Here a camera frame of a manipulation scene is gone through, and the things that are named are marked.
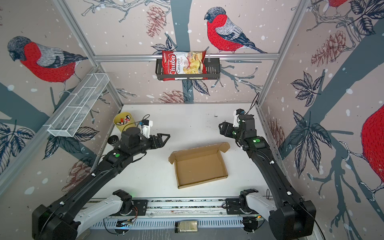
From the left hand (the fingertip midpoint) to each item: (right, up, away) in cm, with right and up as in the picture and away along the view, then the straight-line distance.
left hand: (164, 138), depth 74 cm
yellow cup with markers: (-32, +8, +22) cm, 39 cm away
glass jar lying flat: (+11, -39, -9) cm, 41 cm away
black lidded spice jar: (-33, -4, +13) cm, 36 cm away
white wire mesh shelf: (-47, +18, +6) cm, 51 cm away
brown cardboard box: (+18, -19, +13) cm, 29 cm away
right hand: (+30, +4, +5) cm, 31 cm away
